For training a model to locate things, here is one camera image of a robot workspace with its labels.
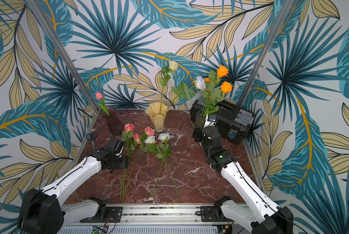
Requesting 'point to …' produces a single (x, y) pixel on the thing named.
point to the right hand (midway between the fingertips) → (202, 125)
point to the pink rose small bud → (149, 131)
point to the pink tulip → (99, 95)
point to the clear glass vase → (200, 119)
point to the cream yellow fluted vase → (157, 111)
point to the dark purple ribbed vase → (115, 124)
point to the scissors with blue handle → (91, 137)
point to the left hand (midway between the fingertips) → (122, 165)
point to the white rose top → (183, 91)
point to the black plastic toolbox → (234, 123)
